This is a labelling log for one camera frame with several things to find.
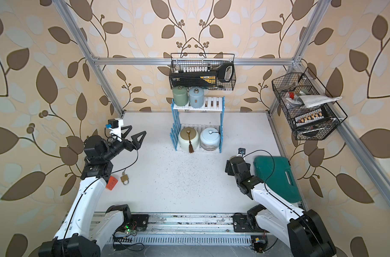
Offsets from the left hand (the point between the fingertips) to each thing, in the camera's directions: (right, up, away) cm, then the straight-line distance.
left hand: (137, 128), depth 72 cm
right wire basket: (+75, +22, +13) cm, 79 cm away
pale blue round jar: (+34, -6, +19) cm, 40 cm away
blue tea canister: (+27, +16, +9) cm, 32 cm away
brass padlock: (-14, -28, +16) cm, 35 cm away
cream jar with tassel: (+21, -6, +20) cm, 30 cm away
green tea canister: (+19, +17, +9) cm, 27 cm away
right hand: (+48, -19, +16) cm, 54 cm away
